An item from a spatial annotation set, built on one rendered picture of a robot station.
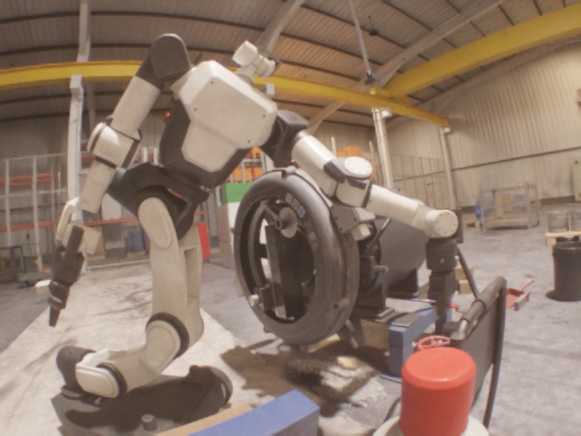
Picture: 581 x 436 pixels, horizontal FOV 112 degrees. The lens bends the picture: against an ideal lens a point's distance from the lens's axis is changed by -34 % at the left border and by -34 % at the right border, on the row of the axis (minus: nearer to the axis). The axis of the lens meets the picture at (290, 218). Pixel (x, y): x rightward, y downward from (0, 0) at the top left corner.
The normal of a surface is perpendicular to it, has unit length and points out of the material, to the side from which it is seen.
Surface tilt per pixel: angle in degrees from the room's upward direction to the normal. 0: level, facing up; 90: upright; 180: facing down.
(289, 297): 88
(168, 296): 90
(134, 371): 90
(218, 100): 112
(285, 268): 88
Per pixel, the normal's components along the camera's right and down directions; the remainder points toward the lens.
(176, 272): -0.19, 0.42
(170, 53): 0.47, 0.33
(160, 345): -0.11, 0.01
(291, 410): 0.02, -0.99
